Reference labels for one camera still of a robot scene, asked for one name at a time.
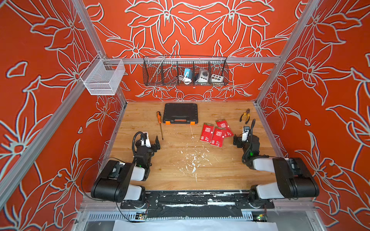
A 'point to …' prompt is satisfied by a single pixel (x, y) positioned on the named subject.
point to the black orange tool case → (180, 113)
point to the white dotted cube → (217, 78)
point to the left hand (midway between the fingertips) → (149, 136)
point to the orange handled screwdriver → (159, 116)
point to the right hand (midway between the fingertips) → (241, 133)
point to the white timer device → (204, 76)
